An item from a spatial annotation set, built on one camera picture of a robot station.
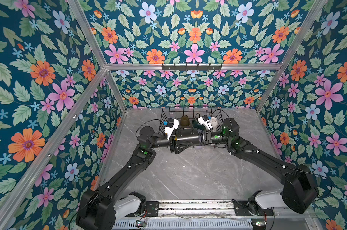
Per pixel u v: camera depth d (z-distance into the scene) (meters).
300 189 0.41
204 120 0.66
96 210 0.39
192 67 0.93
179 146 0.58
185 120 1.03
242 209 0.73
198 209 0.75
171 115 1.01
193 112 1.11
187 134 0.60
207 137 0.62
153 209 0.73
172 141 0.59
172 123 0.56
